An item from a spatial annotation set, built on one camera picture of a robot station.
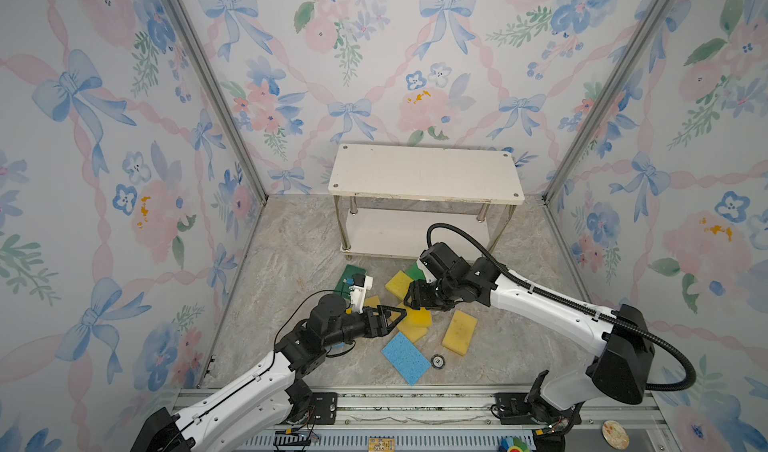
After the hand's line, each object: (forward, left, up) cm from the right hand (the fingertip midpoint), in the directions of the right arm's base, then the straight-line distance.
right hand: (409, 301), depth 77 cm
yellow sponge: (-3, -2, -13) cm, 14 cm away
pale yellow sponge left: (+6, +11, -14) cm, 19 cm away
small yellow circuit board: (-29, +7, -13) cm, 33 cm away
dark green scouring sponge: (0, +15, +10) cm, 18 cm away
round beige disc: (-27, -49, -14) cm, 57 cm away
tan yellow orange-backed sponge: (-3, -15, -14) cm, 20 cm away
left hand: (-5, +2, +4) cm, 7 cm away
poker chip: (-11, -8, -15) cm, 20 cm away
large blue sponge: (-11, +1, -12) cm, 16 cm away
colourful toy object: (-29, -24, -13) cm, 40 cm away
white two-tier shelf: (+19, +6, +19) cm, 27 cm away
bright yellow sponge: (-6, -2, +4) cm, 8 cm away
